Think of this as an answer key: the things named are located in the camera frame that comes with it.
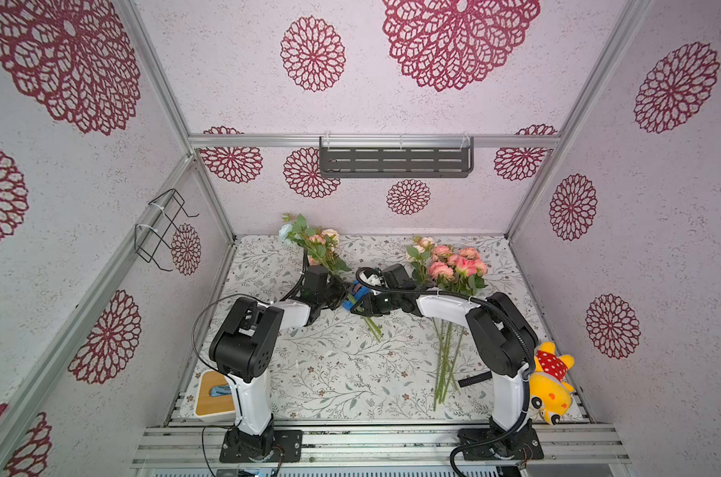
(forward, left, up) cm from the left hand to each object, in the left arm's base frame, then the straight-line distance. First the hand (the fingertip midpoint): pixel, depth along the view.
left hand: (356, 283), depth 97 cm
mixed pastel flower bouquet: (+14, +12, +3) cm, 19 cm away
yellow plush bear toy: (-33, -51, 0) cm, 61 cm away
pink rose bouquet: (+9, -31, -3) cm, 32 cm away
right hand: (-9, +1, 0) cm, 9 cm away
